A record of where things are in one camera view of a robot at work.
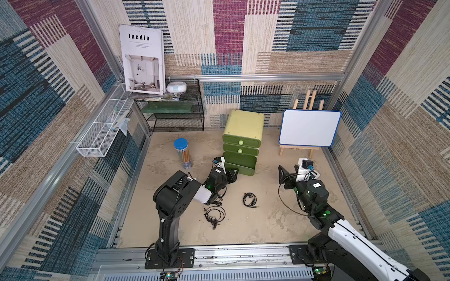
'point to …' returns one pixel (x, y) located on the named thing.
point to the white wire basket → (96, 142)
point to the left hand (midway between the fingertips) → (238, 169)
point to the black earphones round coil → (249, 199)
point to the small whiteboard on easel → (313, 128)
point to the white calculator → (314, 174)
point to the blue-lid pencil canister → (181, 145)
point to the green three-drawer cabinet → (243, 132)
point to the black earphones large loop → (214, 215)
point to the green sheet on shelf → (168, 107)
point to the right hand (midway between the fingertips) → (288, 165)
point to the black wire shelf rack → (186, 115)
